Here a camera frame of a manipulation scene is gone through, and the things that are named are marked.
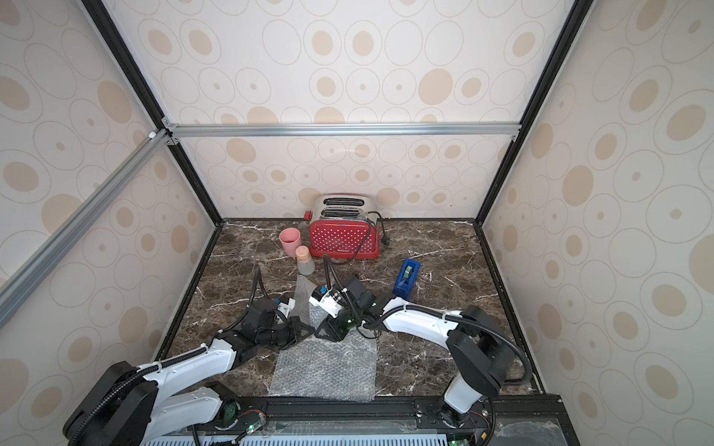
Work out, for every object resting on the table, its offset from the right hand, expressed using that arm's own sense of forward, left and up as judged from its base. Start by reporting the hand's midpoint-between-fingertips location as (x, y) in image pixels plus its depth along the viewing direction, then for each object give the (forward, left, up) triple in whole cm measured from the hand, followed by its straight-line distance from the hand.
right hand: (329, 325), depth 81 cm
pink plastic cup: (+35, +20, -2) cm, 41 cm away
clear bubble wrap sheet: (-10, +5, -9) cm, 14 cm away
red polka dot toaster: (+32, -2, +9) cm, 33 cm away
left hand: (-1, +2, -2) cm, 3 cm away
